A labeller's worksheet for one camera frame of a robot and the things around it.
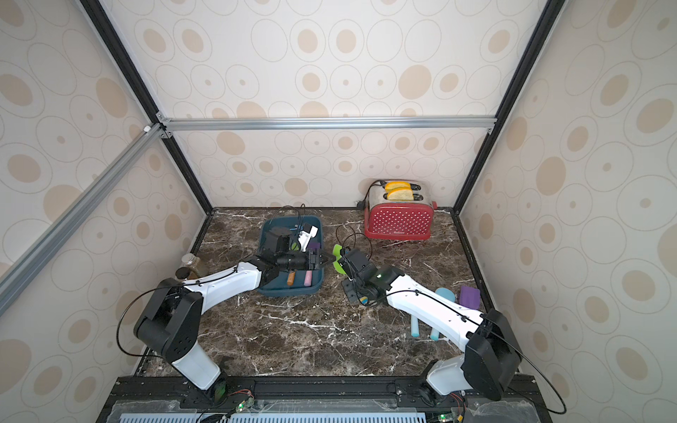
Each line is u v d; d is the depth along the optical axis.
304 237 0.80
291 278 0.94
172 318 0.46
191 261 0.91
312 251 0.76
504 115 0.88
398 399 0.73
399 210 0.97
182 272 0.90
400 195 0.97
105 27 0.70
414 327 0.84
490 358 0.41
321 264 0.77
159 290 0.47
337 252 0.85
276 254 0.70
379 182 1.05
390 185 1.01
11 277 0.51
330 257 0.83
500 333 0.42
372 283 0.56
